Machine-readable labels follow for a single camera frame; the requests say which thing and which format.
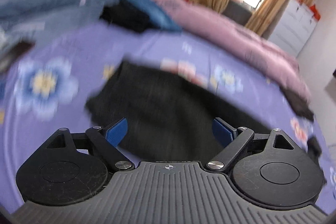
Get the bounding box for dark grey knit pants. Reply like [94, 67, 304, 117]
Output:
[85, 61, 269, 163]

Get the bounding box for folded dark brown garment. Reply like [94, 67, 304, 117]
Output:
[280, 88, 314, 122]

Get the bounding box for purple floral bed sheet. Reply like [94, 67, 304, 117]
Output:
[1, 23, 335, 213]

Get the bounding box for pink quilt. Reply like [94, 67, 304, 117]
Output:
[152, 0, 311, 103]

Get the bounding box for white drawer cabinet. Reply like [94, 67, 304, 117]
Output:
[267, 0, 318, 57]

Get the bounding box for black folded garment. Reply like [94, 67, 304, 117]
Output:
[99, 3, 157, 33]

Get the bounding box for blue denim jeans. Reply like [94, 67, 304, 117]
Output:
[121, 0, 182, 32]

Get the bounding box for light blue denim clothes pile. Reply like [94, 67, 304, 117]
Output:
[1, 0, 118, 54]

